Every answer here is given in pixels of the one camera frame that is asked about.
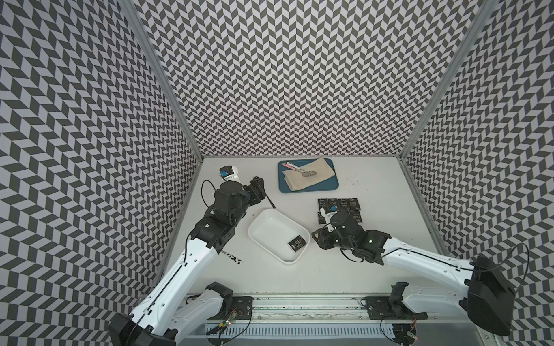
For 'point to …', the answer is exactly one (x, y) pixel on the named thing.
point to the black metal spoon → (270, 200)
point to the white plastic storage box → (275, 231)
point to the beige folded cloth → (296, 180)
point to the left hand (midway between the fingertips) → (256, 184)
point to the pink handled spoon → (304, 174)
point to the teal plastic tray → (330, 183)
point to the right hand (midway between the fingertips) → (317, 237)
